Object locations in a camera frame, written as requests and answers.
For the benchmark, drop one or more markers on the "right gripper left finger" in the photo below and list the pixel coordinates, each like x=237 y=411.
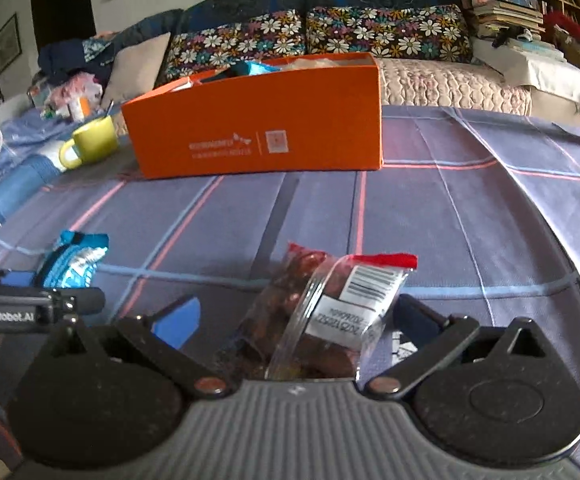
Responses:
x=158 y=337

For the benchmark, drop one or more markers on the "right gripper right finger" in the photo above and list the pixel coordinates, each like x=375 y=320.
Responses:
x=439 y=340

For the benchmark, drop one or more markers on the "blue black wafer packet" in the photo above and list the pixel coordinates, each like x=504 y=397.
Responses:
x=73 y=261

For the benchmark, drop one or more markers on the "clear red dates packet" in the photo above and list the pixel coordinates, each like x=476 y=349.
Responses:
x=320 y=316

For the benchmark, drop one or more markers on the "plaid blue tablecloth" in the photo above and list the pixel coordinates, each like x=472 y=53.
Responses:
x=489 y=203

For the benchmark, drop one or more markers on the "blue striped blanket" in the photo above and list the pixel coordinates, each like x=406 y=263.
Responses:
x=29 y=159

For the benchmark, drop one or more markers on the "yellow green mug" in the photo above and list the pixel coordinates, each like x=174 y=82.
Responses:
x=90 y=143

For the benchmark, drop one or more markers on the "pink plastic bag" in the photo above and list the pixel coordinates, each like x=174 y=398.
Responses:
x=81 y=85

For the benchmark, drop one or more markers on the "orange cardboard box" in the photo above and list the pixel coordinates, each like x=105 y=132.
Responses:
x=317 y=112

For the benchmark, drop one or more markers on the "quilted beige sofa cover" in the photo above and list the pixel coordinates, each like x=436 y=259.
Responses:
x=444 y=84

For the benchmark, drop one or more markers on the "beige plain pillow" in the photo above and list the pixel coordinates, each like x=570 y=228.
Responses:
x=135 y=70

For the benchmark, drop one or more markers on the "left floral cushion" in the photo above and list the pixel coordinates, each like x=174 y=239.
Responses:
x=273 y=35

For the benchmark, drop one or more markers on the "floral cushion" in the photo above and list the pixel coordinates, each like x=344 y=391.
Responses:
x=273 y=35
x=433 y=33

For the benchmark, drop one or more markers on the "right floral cushion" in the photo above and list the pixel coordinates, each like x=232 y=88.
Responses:
x=433 y=33

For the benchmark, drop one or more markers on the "stack of books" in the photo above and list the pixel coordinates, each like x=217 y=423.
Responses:
x=517 y=24

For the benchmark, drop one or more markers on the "small framed wall picture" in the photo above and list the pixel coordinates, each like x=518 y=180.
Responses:
x=10 y=44

